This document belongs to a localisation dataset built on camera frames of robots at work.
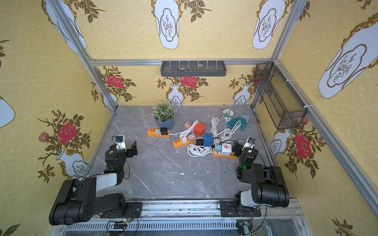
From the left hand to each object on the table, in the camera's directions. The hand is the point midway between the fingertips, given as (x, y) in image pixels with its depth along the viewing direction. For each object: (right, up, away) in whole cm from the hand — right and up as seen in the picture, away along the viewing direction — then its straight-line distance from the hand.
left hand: (126, 141), depth 89 cm
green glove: (+69, +11, +17) cm, 72 cm away
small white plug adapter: (+35, 0, +5) cm, 36 cm away
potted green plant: (+22, +16, +8) cm, 28 cm away
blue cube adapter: (+50, 0, +3) cm, 50 cm away
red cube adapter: (+45, +7, +8) cm, 47 cm away
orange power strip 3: (+64, -10, +1) cm, 65 cm away
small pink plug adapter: (+56, 0, +3) cm, 56 cm away
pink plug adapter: (+40, +2, +6) cm, 40 cm away
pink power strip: (+37, +9, +17) cm, 42 cm away
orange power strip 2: (+31, -3, +8) cm, 32 cm away
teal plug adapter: (+56, -4, 0) cm, 56 cm away
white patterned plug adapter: (+61, -5, -2) cm, 61 cm away
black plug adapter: (+21, +6, +9) cm, 24 cm away
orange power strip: (+15, +4, +13) cm, 20 cm away
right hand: (+71, -1, +2) cm, 71 cm away
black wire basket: (+85, +21, -14) cm, 89 cm away
